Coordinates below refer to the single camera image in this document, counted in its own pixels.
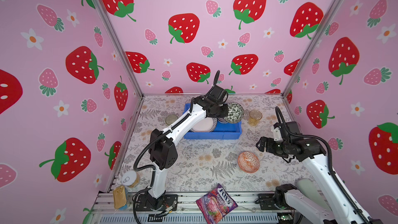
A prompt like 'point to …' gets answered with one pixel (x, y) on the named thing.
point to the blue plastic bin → (223, 130)
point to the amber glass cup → (254, 117)
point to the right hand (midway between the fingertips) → (263, 146)
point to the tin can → (130, 178)
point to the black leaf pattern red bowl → (236, 113)
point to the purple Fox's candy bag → (215, 204)
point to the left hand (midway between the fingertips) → (227, 112)
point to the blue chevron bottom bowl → (248, 162)
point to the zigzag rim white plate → (207, 125)
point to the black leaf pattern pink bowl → (222, 120)
